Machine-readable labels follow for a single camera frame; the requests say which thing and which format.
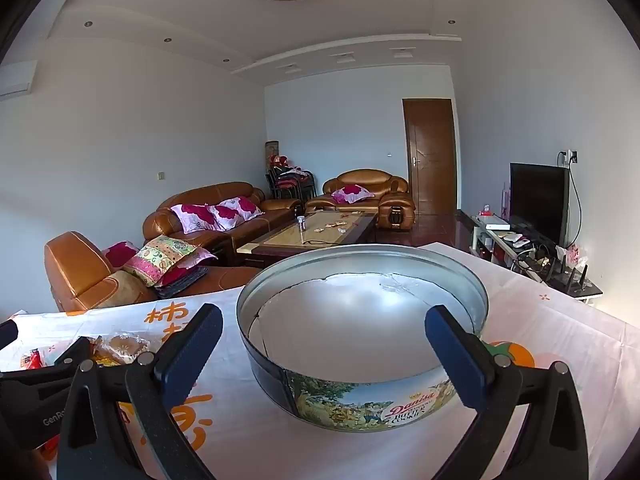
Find dark red pillow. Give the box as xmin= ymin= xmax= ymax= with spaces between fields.
xmin=102 ymin=241 xmax=141 ymax=269

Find brown leather chaise sofa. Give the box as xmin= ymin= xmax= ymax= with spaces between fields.
xmin=44 ymin=231 xmax=262 ymax=313

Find pink plastic bag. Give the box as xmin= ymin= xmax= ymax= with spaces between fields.
xmin=556 ymin=244 xmax=589 ymax=267

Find white tv stand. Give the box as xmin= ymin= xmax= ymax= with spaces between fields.
xmin=469 ymin=211 xmax=603 ymax=307

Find round metal cookie tin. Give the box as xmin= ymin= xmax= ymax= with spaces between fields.
xmin=236 ymin=243 xmax=490 ymax=433

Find clear bread packet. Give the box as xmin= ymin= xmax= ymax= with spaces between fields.
xmin=95 ymin=332 xmax=151 ymax=366

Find white orange printed tablecloth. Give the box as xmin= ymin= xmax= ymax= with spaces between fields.
xmin=0 ymin=241 xmax=640 ymax=480

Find white air conditioner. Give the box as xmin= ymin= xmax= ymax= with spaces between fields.
xmin=0 ymin=60 xmax=39 ymax=97

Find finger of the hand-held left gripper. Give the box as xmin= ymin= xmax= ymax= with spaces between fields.
xmin=52 ymin=337 xmax=96 ymax=367

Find brown leather three-seat sofa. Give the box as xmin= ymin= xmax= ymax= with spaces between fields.
xmin=142 ymin=181 xmax=304 ymax=262

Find black router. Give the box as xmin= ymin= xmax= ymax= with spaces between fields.
xmin=546 ymin=255 xmax=591 ymax=295

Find black television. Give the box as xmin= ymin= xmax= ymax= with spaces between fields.
xmin=509 ymin=162 xmax=571 ymax=247

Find brown wooden door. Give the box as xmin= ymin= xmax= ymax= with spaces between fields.
xmin=402 ymin=97 xmax=460 ymax=217

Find yellow green floral pillow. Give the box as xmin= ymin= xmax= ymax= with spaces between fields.
xmin=122 ymin=235 xmax=219 ymax=287

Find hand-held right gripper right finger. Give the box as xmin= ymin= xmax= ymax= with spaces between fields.
xmin=424 ymin=304 xmax=591 ymax=480

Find brown seat cushion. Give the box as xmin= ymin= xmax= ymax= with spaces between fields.
xmin=99 ymin=270 xmax=154 ymax=309

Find stack of black chairs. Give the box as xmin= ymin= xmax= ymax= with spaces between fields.
xmin=266 ymin=164 xmax=317 ymax=202

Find pink floral pillow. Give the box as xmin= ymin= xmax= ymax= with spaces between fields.
xmin=170 ymin=203 xmax=225 ymax=235
xmin=207 ymin=196 xmax=265 ymax=231
xmin=331 ymin=185 xmax=376 ymax=205

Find dark wooden coffee table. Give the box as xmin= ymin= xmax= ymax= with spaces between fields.
xmin=236 ymin=211 xmax=377 ymax=269

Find black power cable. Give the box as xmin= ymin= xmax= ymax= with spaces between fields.
xmin=566 ymin=159 xmax=584 ymax=253

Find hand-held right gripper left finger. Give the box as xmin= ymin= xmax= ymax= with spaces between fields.
xmin=56 ymin=302 xmax=224 ymax=480

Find folded dark blankets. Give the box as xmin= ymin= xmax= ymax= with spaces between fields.
xmin=152 ymin=265 xmax=211 ymax=300

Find small brown leather armchair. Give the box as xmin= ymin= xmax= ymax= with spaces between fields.
xmin=305 ymin=168 xmax=417 ymax=232

